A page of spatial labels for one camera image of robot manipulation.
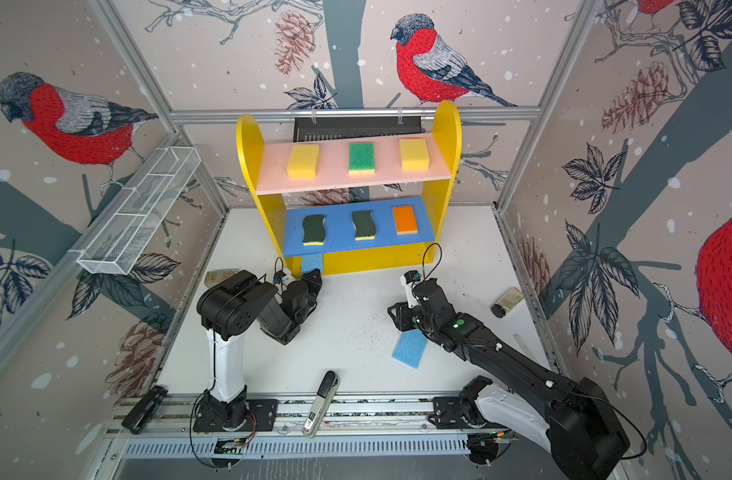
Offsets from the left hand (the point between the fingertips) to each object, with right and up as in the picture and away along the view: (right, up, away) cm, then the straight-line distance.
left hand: (322, 269), depth 96 cm
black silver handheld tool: (+5, -30, -23) cm, 38 cm away
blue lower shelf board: (+6, +15, 0) cm, 16 cm away
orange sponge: (+28, +16, -1) cm, 32 cm away
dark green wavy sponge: (-2, +13, -3) cm, 13 cm away
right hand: (+22, -11, -15) cm, 28 cm away
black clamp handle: (-40, -32, -24) cm, 56 cm away
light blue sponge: (-5, +2, +5) cm, 7 cm away
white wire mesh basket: (-46, +18, -18) cm, 53 cm away
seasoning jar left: (-35, -2, -1) cm, 35 cm away
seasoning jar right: (+58, -9, -7) cm, 59 cm away
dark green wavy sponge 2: (+14, +15, -1) cm, 20 cm away
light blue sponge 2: (+28, -21, -13) cm, 37 cm away
